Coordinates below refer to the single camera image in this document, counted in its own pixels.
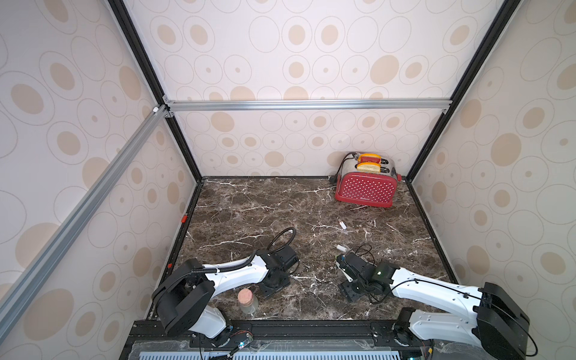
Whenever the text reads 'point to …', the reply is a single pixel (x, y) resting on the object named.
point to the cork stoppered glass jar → (248, 302)
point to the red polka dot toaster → (367, 178)
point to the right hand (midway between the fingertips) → (348, 291)
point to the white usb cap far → (343, 225)
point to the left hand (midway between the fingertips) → (287, 288)
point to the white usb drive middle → (341, 247)
